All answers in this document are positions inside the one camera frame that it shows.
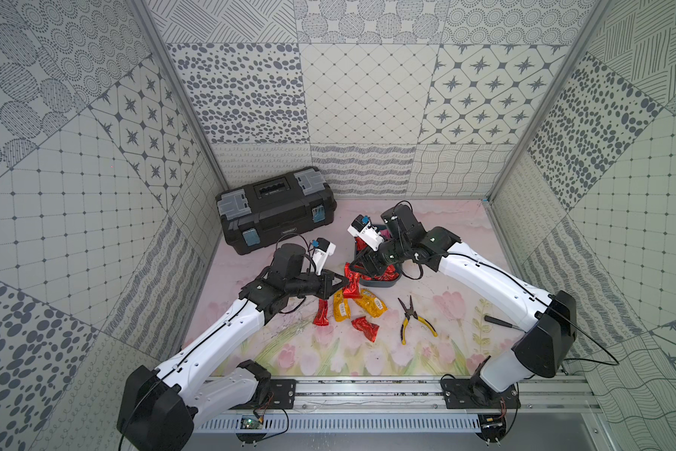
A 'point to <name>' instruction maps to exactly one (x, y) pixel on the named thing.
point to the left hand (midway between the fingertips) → (346, 274)
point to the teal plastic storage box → (378, 283)
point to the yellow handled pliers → (409, 313)
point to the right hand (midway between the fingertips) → (360, 262)
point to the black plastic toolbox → (275, 211)
